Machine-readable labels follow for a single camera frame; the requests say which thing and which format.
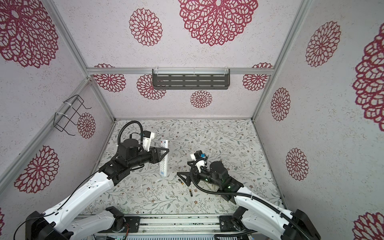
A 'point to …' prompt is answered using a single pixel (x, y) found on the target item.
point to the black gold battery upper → (180, 181)
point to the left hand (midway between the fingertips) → (165, 152)
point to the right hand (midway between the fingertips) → (183, 166)
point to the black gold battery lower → (191, 193)
